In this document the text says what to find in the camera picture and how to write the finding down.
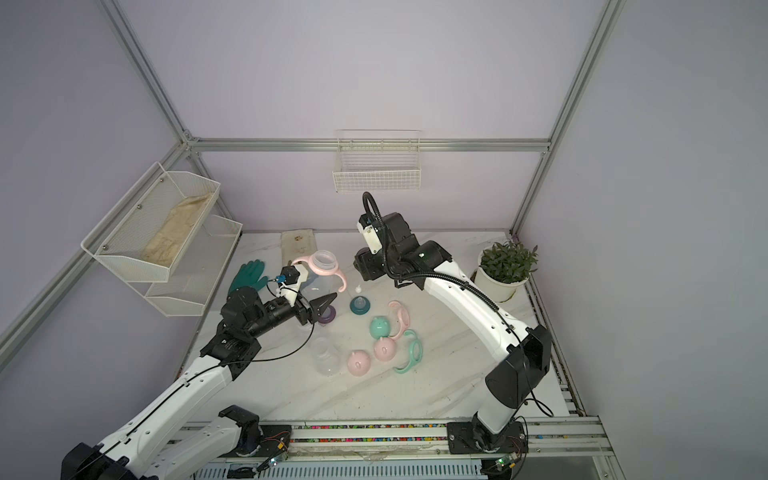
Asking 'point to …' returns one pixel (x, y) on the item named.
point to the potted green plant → (503, 267)
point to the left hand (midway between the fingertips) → (324, 286)
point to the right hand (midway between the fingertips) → (371, 262)
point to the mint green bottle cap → (380, 327)
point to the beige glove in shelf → (167, 243)
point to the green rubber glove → (249, 275)
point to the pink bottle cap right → (384, 349)
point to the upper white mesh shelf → (150, 228)
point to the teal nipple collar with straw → (360, 305)
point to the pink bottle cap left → (358, 362)
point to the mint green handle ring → (416, 351)
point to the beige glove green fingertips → (296, 244)
